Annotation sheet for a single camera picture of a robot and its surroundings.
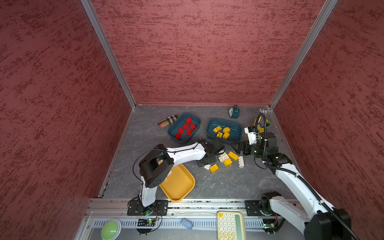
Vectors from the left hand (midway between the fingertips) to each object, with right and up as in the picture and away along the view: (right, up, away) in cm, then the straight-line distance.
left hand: (207, 163), depth 87 cm
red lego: (-9, +21, +20) cm, 31 cm away
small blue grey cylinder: (-11, -23, -18) cm, 31 cm away
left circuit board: (-31, -24, -15) cm, 43 cm away
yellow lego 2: (+9, +15, +14) cm, 23 cm away
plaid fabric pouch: (-28, +25, +20) cm, 42 cm away
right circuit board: (+29, -25, -16) cm, 41 cm away
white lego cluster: (+11, +2, +5) cm, 12 cm away
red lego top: (-15, +21, +20) cm, 32 cm away
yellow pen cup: (+36, +24, +10) cm, 45 cm away
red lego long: (-20, +15, +14) cm, 28 cm away
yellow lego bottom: (+4, -3, +1) cm, 5 cm away
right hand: (+15, +12, -6) cm, 20 cm away
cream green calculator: (+9, -24, -19) cm, 31 cm away
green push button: (-46, -25, -20) cm, 56 cm away
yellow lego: (+8, +19, +17) cm, 27 cm away
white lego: (+21, 0, +2) cm, 21 cm away
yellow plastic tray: (-16, -10, -5) cm, 20 cm away
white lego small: (0, -2, +1) cm, 2 cm away
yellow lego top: (+15, +19, +17) cm, 29 cm away
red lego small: (-18, +18, +18) cm, 31 cm away
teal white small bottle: (+21, +32, +20) cm, 43 cm away
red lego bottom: (-12, +25, +22) cm, 36 cm away
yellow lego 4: (+17, +3, +5) cm, 18 cm away
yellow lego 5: (+13, 0, +2) cm, 13 cm away
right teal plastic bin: (+21, +17, +16) cm, 32 cm away
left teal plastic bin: (-13, +15, +13) cm, 24 cm away
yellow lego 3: (+13, +15, +14) cm, 24 cm away
